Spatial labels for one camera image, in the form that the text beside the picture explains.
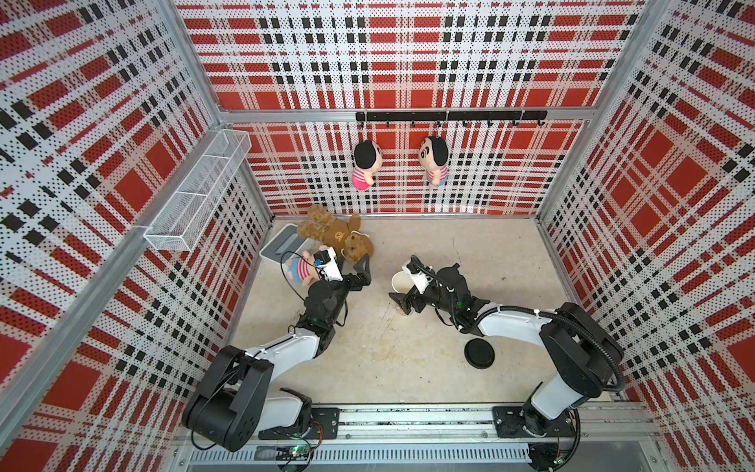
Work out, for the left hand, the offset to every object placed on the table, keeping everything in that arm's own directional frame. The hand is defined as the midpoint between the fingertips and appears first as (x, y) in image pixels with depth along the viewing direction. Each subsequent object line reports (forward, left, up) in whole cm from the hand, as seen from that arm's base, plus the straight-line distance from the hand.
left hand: (361, 255), depth 84 cm
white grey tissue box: (+18, +30, -16) cm, 39 cm away
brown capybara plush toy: (+19, +10, -11) cm, 24 cm away
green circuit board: (-45, +15, -18) cm, 51 cm away
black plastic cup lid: (-22, -34, -19) cm, 45 cm away
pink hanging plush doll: (+30, -1, +12) cm, 32 cm away
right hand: (-5, -12, -7) cm, 15 cm away
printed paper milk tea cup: (-15, -12, -6) cm, 20 cm away
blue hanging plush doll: (+29, -22, +14) cm, 39 cm away
